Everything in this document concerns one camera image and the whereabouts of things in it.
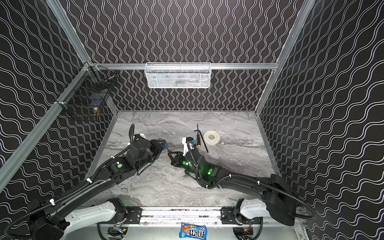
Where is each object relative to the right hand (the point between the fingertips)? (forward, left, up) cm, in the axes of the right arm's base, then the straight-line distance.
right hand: (167, 154), depth 73 cm
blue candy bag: (-29, -12, -20) cm, 37 cm away
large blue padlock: (+3, +1, +2) cm, 4 cm away
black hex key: (+23, -18, -21) cm, 36 cm away
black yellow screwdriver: (+26, -14, -22) cm, 37 cm away
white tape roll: (+25, -24, -21) cm, 40 cm away
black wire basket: (+43, +56, +8) cm, 71 cm away
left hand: (+4, -1, +5) cm, 6 cm away
